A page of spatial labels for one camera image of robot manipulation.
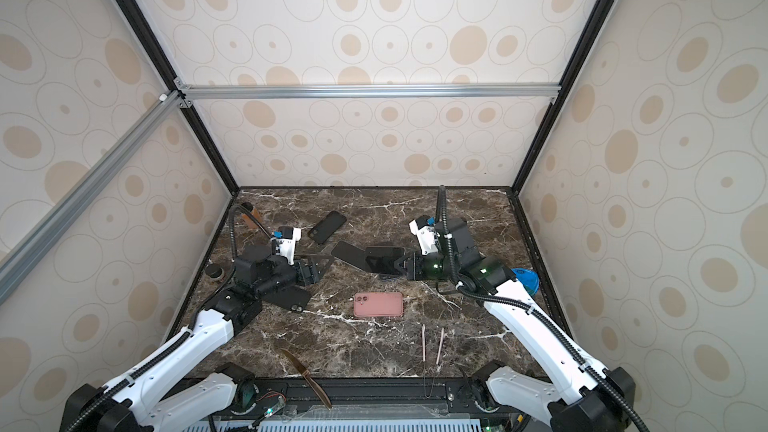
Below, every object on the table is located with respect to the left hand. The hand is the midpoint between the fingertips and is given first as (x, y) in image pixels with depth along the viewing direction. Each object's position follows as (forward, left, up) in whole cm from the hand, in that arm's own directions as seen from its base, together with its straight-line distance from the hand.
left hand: (332, 257), depth 76 cm
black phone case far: (+25, +9, -22) cm, 35 cm away
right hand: (-3, -17, +2) cm, 17 cm away
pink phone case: (-4, -11, -22) cm, 25 cm away
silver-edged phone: (+14, -1, -22) cm, 26 cm away
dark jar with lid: (+2, +36, -12) cm, 37 cm away
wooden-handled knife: (-23, +7, -20) cm, 32 cm away
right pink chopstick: (-15, -29, -20) cm, 38 cm away
